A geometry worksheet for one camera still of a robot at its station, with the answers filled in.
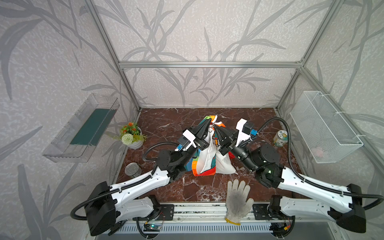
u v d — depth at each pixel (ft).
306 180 1.46
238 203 2.47
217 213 2.47
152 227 2.32
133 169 2.71
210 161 1.94
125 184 1.46
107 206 1.28
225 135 1.66
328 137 2.03
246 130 1.48
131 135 2.83
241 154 1.62
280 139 3.07
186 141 1.39
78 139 2.13
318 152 2.38
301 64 3.07
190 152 1.70
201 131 1.62
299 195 1.53
